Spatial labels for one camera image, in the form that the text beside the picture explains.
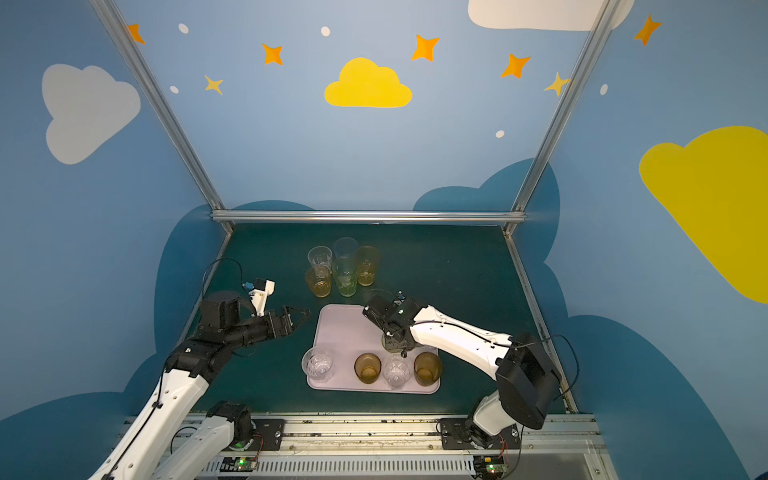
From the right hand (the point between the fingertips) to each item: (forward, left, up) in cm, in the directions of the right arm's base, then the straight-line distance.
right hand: (404, 336), depth 83 cm
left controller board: (-31, +39, -8) cm, 51 cm away
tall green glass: (+23, +20, -5) cm, 31 cm away
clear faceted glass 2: (-7, +1, -8) cm, 11 cm away
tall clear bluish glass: (+28, +21, +2) cm, 34 cm away
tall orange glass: (+25, +13, +1) cm, 28 cm away
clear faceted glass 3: (+31, +31, -4) cm, 44 cm away
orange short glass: (+22, +29, -6) cm, 37 cm away
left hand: (-1, +26, +12) cm, 28 cm away
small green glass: (-6, +4, +7) cm, 10 cm away
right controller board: (-28, -22, -10) cm, 37 cm away
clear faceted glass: (-7, +25, -8) cm, 27 cm away
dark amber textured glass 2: (-6, -7, -7) cm, 12 cm away
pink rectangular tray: (-2, +16, -11) cm, 20 cm away
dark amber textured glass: (-7, +10, -6) cm, 14 cm away
